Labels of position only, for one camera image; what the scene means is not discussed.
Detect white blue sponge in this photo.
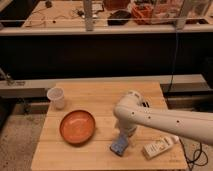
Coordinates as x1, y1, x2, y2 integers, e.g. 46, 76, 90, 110
110, 134, 129, 157

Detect orange box on bench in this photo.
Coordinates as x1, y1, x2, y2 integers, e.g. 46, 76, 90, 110
131, 5, 152, 25

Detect orange ceramic bowl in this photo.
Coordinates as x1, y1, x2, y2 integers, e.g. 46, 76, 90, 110
59, 110, 96, 145

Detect black floor cables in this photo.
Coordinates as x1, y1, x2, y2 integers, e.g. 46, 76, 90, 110
179, 138, 210, 171

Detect black bag on bench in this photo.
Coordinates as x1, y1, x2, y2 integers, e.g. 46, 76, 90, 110
107, 10, 131, 26

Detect grey metal post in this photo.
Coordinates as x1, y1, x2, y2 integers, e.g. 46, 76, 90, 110
83, 0, 93, 31

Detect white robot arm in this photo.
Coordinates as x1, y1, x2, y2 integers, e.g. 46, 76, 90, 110
113, 91, 213, 146

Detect white plastic cup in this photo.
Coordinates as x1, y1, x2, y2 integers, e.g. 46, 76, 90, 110
47, 87, 65, 110

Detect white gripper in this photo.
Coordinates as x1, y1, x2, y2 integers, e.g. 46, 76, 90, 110
115, 120, 137, 138

